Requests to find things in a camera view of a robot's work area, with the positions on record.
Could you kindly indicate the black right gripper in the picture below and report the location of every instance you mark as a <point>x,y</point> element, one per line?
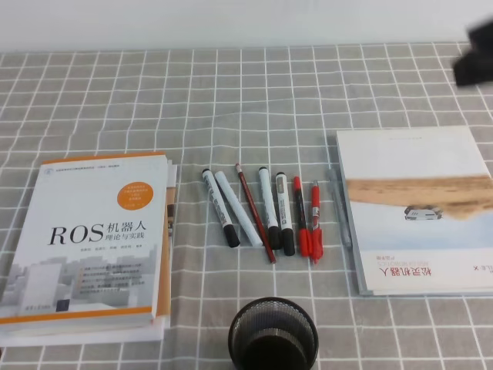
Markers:
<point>475,66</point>

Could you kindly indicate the grey pen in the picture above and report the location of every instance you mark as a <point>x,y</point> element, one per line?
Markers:
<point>340,210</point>

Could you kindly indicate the red ballpoint pen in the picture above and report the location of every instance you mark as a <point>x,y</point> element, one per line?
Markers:
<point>316,235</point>

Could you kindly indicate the red black marker pen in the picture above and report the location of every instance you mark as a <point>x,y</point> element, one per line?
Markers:
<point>304,234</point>

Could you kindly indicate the black mesh pen holder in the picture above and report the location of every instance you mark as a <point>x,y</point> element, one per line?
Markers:
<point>273,333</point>

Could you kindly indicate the white book with desert cover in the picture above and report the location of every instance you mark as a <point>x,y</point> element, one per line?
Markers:
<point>419,208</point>

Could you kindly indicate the white marker black cap labelled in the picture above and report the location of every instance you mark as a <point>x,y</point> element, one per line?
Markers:
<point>285,214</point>

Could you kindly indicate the white marker black cap middle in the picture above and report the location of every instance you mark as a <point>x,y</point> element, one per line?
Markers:
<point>272,222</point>

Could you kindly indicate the dark red pencil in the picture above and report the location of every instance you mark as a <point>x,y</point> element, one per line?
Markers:
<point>256,217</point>

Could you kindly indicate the plain white marker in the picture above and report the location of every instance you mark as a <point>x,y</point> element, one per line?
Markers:
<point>238,210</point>

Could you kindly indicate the white marker black cap leftmost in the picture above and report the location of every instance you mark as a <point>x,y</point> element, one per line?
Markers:
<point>220,207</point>

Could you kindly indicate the white orange ROS book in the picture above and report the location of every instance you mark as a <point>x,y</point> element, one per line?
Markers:
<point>93,251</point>

